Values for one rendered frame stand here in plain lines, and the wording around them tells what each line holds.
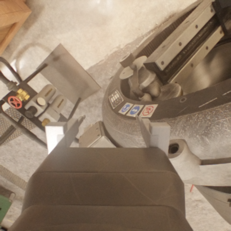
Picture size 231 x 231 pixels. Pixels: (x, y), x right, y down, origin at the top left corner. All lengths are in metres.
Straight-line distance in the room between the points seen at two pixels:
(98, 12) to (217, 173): 1.04
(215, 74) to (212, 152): 0.53
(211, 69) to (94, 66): 0.78
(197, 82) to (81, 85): 0.87
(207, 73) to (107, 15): 0.68
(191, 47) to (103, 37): 0.71
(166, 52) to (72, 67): 0.90
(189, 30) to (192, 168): 0.38
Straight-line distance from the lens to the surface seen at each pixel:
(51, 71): 1.35
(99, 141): 0.46
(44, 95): 1.01
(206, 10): 0.59
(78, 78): 1.29
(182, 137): 0.25
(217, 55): 0.71
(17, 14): 1.11
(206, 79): 0.74
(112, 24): 1.13
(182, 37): 0.51
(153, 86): 0.44
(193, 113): 0.26
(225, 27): 0.63
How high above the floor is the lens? 1.10
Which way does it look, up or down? 51 degrees down
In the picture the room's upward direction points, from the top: 169 degrees counter-clockwise
